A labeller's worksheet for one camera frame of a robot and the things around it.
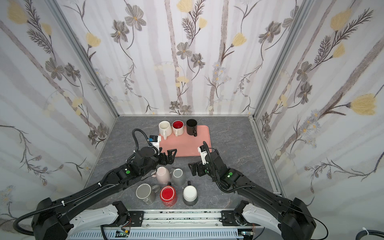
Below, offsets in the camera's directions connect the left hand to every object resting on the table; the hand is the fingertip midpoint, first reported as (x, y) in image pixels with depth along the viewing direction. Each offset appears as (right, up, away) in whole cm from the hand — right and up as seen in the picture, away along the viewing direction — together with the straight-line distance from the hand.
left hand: (168, 146), depth 76 cm
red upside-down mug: (0, -25, -2) cm, 25 cm away
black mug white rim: (+11, +12, +28) cm, 32 cm away
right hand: (+12, -7, +1) cm, 14 cm away
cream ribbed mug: (-7, +9, +27) cm, 30 cm away
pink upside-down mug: (-4, -16, +4) cm, 17 cm away
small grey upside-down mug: (+5, -16, +3) cm, 17 cm away
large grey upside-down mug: (-11, -22, -4) cm, 25 cm away
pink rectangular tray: (+7, -2, +28) cm, 29 cm away
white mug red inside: (+1, +10, +30) cm, 32 cm away
